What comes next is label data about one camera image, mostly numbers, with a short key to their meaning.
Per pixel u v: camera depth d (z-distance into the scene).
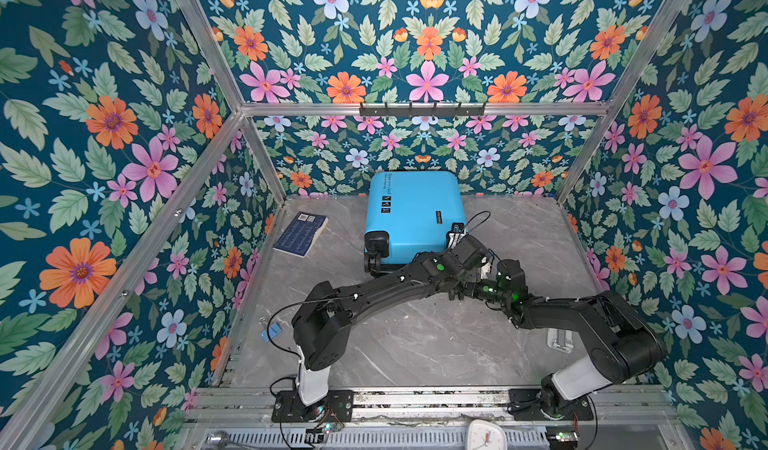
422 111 0.92
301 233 1.08
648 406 0.75
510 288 0.72
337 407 0.73
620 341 0.46
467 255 0.60
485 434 0.68
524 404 0.73
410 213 0.86
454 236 0.71
